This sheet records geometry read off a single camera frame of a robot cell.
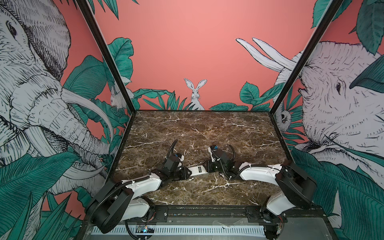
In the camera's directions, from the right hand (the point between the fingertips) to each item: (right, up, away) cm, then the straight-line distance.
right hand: (201, 163), depth 85 cm
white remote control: (-3, -4, +2) cm, 6 cm away
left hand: (-6, -5, 0) cm, 8 cm away
